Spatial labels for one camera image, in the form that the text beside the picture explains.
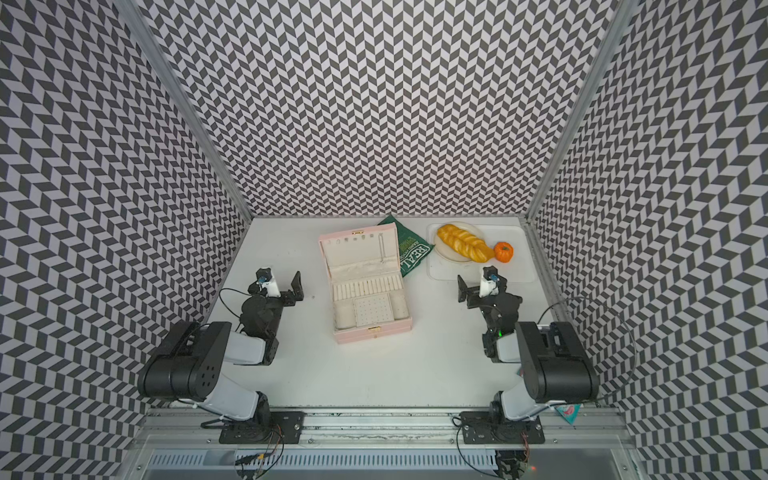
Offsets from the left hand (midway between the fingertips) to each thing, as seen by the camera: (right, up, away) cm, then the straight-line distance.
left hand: (283, 275), depth 90 cm
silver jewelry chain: (+31, +9, -1) cm, 32 cm away
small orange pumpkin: (+72, +7, +12) cm, 73 cm away
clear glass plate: (+53, +7, +18) cm, 57 cm away
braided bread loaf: (+59, +9, +14) cm, 62 cm away
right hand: (+59, -1, 0) cm, 59 cm away
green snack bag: (+40, +8, +13) cm, 43 cm away
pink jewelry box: (+26, -5, +1) cm, 27 cm away
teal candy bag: (+79, -33, -15) cm, 88 cm away
